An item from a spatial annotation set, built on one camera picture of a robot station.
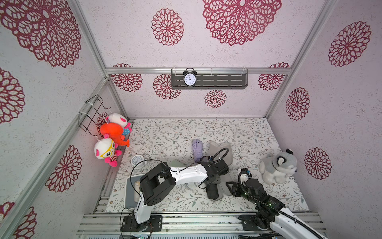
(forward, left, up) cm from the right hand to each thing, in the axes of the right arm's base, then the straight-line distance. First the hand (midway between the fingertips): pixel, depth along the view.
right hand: (227, 183), depth 83 cm
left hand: (+3, +7, -2) cm, 8 cm away
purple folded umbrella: (+23, +17, -1) cm, 29 cm away
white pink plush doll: (+34, +67, +17) cm, 77 cm away
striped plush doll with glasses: (+11, +66, +17) cm, 69 cm away
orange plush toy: (+23, +66, +16) cm, 72 cm away
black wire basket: (+23, +73, +33) cm, 83 cm away
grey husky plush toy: (+5, -25, +10) cm, 27 cm away
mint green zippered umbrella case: (+15, +31, -6) cm, 35 cm away
